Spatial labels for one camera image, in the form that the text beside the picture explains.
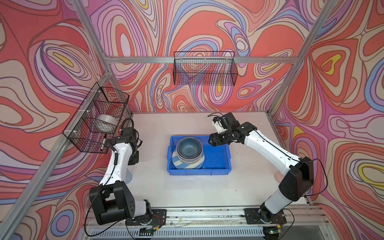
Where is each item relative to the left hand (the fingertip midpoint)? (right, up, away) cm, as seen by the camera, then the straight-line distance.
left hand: (127, 161), depth 79 cm
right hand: (+48, +10, +3) cm, 49 cm away
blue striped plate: (+33, -4, +7) cm, 34 cm away
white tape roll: (-7, +20, -9) cm, 23 cm away
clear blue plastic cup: (-3, -11, +9) cm, 15 cm away
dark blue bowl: (+33, +5, +9) cm, 35 cm away
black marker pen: (-8, +11, -7) cm, 16 cm away
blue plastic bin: (+52, -3, +18) cm, 55 cm away
